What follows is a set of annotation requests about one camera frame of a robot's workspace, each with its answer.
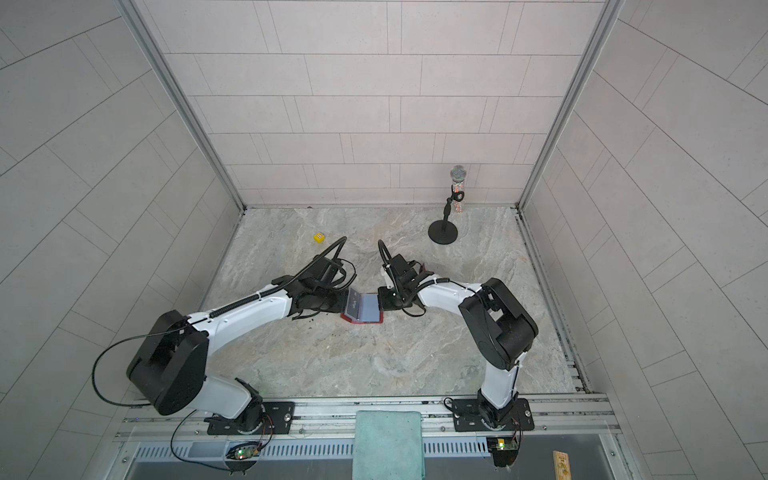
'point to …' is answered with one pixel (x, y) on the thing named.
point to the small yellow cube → (319, 237)
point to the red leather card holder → (362, 308)
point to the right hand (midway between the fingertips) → (378, 304)
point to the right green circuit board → (502, 443)
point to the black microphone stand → (445, 232)
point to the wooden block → (561, 466)
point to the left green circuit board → (246, 452)
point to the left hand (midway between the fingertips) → (356, 299)
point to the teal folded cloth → (388, 445)
